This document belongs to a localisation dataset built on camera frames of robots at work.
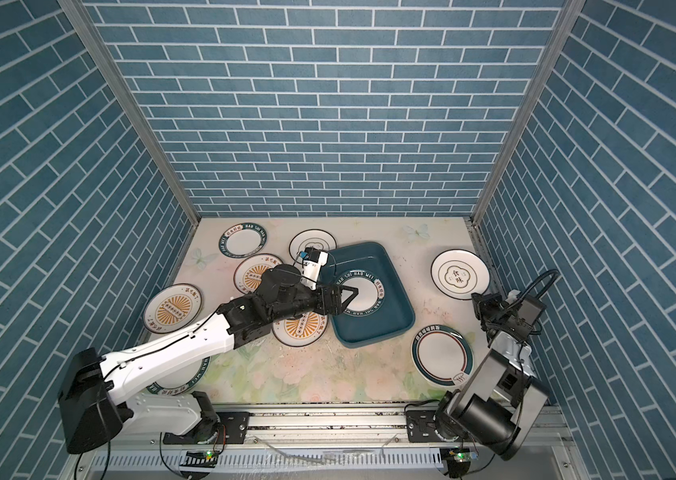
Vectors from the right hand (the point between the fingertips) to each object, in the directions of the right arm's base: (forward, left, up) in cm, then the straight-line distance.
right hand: (473, 289), depth 86 cm
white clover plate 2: (+6, +3, -1) cm, 7 cm away
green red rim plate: (-14, +7, -17) cm, 23 cm away
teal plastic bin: (-3, +21, -11) cm, 24 cm away
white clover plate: (+26, +54, -10) cm, 60 cm away
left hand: (-12, +35, +13) cm, 39 cm away
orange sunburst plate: (+9, +73, -11) cm, 74 cm away
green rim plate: (+22, +79, -9) cm, 83 cm away
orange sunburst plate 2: (-8, +92, -10) cm, 93 cm away
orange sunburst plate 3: (-12, +51, -11) cm, 54 cm away
